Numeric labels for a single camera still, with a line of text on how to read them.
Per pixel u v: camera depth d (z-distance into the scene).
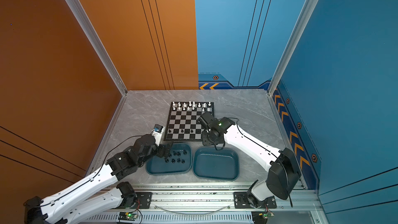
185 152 0.87
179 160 0.85
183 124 1.00
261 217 0.70
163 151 0.67
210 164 0.83
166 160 0.85
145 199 0.74
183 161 0.85
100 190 0.50
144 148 0.55
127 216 0.71
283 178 0.39
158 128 0.66
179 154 0.87
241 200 0.72
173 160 0.85
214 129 0.55
